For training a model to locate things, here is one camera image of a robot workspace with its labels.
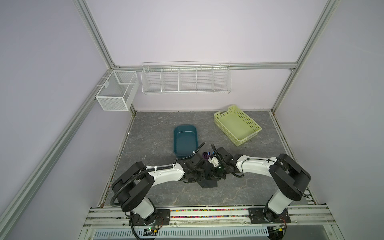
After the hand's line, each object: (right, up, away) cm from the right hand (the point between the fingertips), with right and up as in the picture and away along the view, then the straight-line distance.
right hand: (206, 180), depth 85 cm
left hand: (-1, 0, 0) cm, 1 cm away
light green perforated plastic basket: (+23, +31, +24) cm, 46 cm away
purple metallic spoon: (0, +12, +9) cm, 15 cm away
